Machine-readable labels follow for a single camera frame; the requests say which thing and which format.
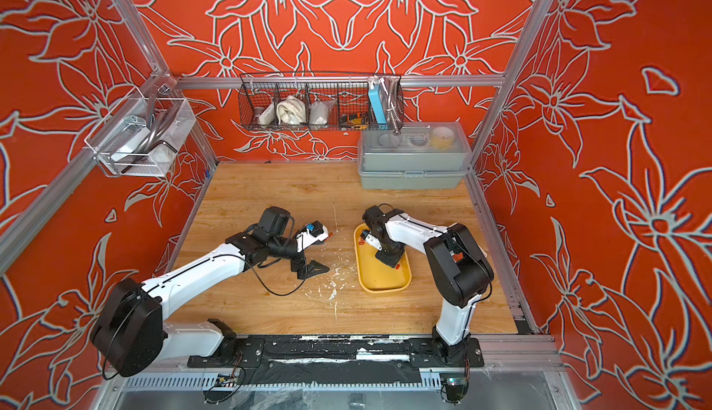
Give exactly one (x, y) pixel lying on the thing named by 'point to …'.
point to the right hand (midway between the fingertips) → (390, 255)
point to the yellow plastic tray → (375, 275)
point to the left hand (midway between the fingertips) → (324, 251)
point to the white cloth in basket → (291, 111)
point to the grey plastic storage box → (413, 156)
